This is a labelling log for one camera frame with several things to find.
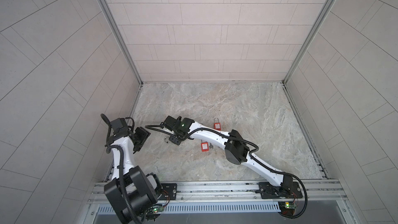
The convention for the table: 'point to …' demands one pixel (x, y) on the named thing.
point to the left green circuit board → (158, 209)
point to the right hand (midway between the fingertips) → (174, 137)
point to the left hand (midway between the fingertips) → (149, 131)
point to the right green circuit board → (287, 208)
